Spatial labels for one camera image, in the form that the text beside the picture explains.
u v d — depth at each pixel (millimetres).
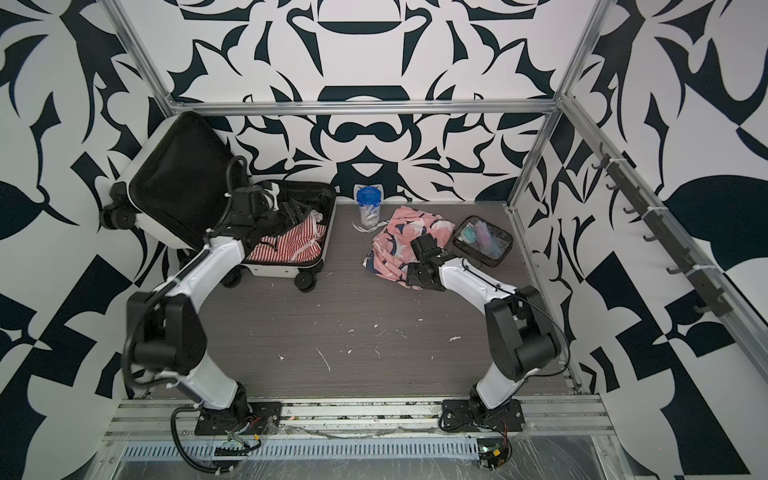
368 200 1030
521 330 470
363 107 930
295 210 793
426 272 661
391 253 1034
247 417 707
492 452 711
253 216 687
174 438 685
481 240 1067
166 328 457
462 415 743
